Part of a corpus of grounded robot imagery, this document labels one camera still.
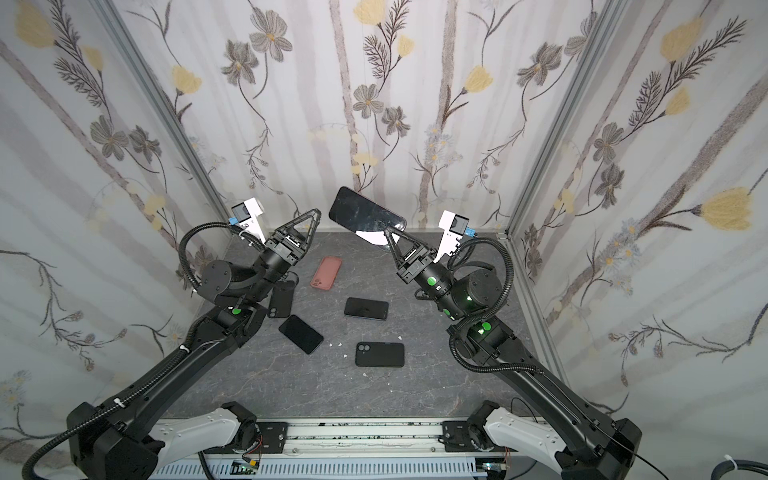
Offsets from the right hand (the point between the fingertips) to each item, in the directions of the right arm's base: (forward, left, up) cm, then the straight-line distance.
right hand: (389, 231), depth 49 cm
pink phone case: (+26, +21, -52) cm, 62 cm away
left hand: (+5, +14, -1) cm, 15 cm away
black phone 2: (+2, +26, -53) cm, 59 cm away
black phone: (+13, +6, -53) cm, 55 cm away
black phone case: (-3, 0, -53) cm, 53 cm away
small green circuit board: (-32, +34, -54) cm, 71 cm away
